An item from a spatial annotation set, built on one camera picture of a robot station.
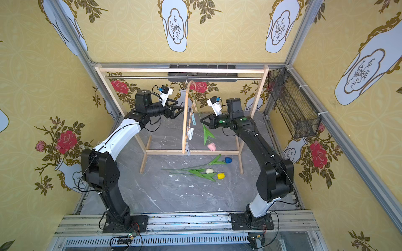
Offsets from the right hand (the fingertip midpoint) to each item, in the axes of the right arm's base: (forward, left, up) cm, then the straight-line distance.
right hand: (200, 122), depth 78 cm
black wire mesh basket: (+7, -53, -3) cm, 54 cm away
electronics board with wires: (-47, +32, -29) cm, 64 cm away
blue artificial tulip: (-7, -8, -28) cm, 30 cm away
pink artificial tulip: (-9, -6, -8) cm, 13 cm away
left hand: (+9, +10, +3) cm, 13 cm away
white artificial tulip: (-13, -4, -27) cm, 30 cm away
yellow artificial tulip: (-16, -11, -27) cm, 33 cm away
